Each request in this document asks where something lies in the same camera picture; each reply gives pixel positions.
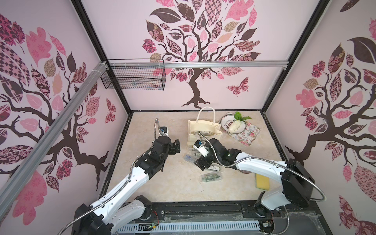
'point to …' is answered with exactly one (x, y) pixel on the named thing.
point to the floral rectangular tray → (246, 137)
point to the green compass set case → (210, 176)
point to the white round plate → (230, 124)
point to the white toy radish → (236, 125)
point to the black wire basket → (135, 74)
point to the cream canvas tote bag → (197, 129)
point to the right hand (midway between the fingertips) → (198, 156)
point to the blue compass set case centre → (190, 158)
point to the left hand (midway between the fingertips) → (171, 143)
